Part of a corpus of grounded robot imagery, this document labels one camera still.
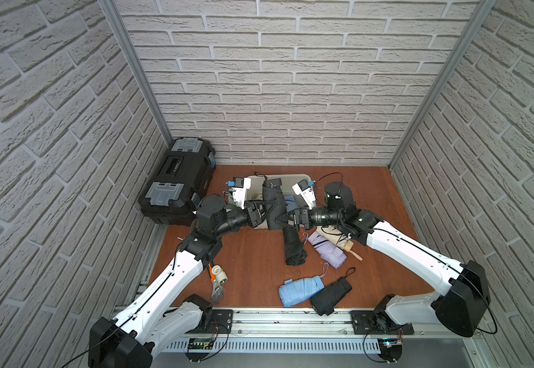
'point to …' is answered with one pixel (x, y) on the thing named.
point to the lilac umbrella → (328, 251)
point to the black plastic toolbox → (184, 174)
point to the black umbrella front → (325, 300)
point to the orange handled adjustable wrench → (218, 290)
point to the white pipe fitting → (220, 275)
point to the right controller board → (390, 349)
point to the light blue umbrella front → (297, 291)
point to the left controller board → (199, 343)
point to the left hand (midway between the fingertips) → (277, 202)
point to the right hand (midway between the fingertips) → (285, 218)
